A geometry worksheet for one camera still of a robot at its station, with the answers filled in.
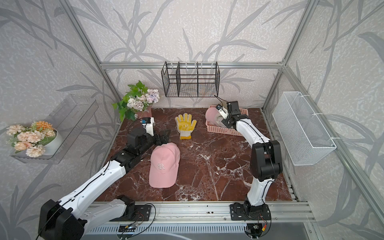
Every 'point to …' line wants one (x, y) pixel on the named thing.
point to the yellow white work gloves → (185, 125)
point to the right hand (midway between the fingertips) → (230, 114)
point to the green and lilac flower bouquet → (137, 99)
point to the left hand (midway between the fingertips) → (163, 130)
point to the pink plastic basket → (232, 131)
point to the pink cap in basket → (214, 116)
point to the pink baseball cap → (164, 165)
